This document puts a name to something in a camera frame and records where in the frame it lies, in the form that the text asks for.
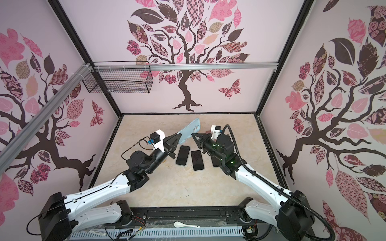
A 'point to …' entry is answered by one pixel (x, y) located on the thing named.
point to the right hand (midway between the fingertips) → (191, 133)
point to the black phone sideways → (197, 160)
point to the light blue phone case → (193, 127)
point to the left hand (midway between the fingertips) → (181, 135)
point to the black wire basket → (134, 77)
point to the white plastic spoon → (179, 224)
